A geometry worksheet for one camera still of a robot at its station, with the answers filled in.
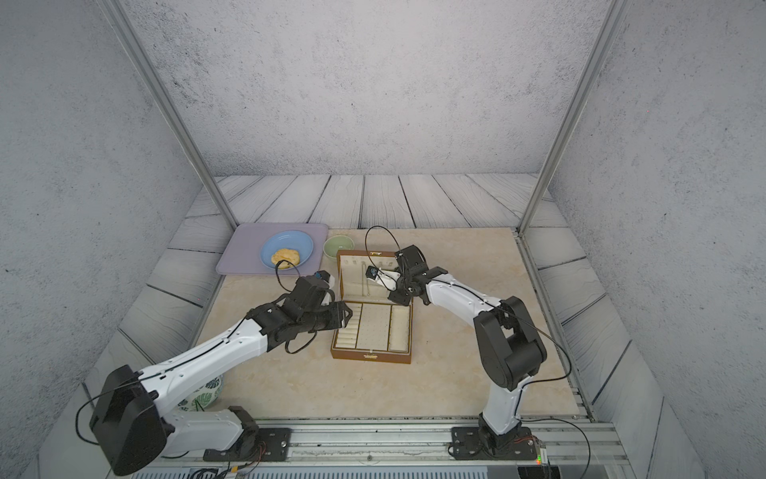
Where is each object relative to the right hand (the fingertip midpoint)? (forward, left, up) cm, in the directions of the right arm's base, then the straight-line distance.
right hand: (394, 282), depth 93 cm
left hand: (-14, +11, +5) cm, 18 cm away
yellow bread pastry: (+15, +40, -6) cm, 43 cm away
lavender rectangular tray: (+18, +57, -7) cm, 60 cm away
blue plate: (+24, +40, -6) cm, 47 cm away
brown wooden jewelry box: (-14, +4, -5) cm, 15 cm away
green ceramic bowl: (+21, +21, -4) cm, 30 cm away
